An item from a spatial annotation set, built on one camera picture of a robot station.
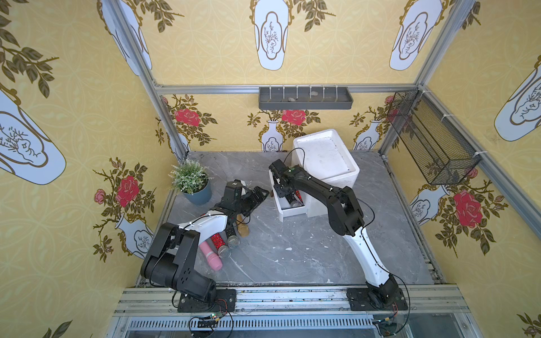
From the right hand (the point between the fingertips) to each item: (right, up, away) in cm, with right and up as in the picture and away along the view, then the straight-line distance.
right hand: (279, 191), depth 103 cm
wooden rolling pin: (-15, -14, -15) cm, 26 cm away
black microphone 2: (-19, -18, -18) cm, 32 cm away
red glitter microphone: (-22, -22, -21) cm, 37 cm away
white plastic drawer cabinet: (+18, +17, -15) cm, 29 cm away
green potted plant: (-38, +6, -15) cm, 41 cm away
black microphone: (+6, -4, -6) cm, 9 cm away
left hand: (-7, -1, -13) cm, 15 cm away
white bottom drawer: (+1, -6, -13) cm, 14 cm away
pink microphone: (-26, -24, -22) cm, 42 cm away
